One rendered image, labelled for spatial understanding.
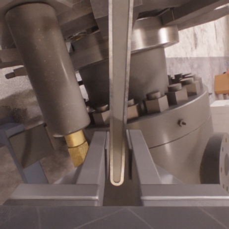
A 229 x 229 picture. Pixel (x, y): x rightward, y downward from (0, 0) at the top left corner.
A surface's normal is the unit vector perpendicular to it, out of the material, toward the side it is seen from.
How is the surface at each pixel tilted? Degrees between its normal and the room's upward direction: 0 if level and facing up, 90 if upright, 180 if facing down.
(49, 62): 27
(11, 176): 0
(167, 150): 38
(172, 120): 33
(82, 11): 65
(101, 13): 50
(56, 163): 0
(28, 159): 0
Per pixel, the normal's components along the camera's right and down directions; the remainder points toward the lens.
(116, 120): -0.01, 0.25
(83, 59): -0.49, 0.35
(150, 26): 0.39, 0.13
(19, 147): 0.73, -0.03
